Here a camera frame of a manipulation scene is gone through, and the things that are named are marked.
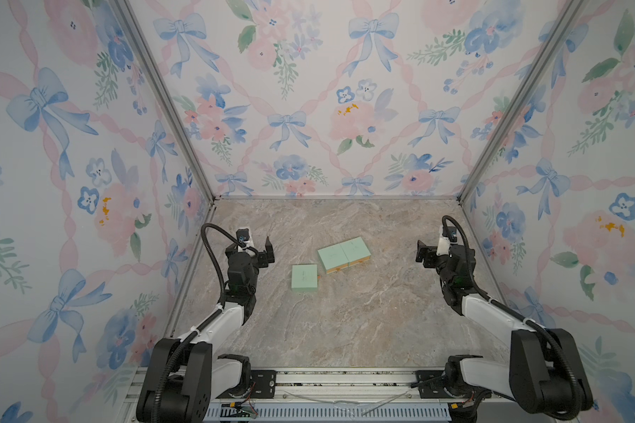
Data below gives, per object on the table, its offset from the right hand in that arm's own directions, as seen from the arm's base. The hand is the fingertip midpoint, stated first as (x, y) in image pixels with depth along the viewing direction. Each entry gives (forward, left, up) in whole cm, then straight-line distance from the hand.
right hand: (435, 241), depth 88 cm
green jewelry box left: (0, +34, -11) cm, 36 cm away
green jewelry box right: (+3, +25, -11) cm, 28 cm away
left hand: (-2, +59, +4) cm, 60 cm away
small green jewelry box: (-8, +44, -11) cm, 46 cm away
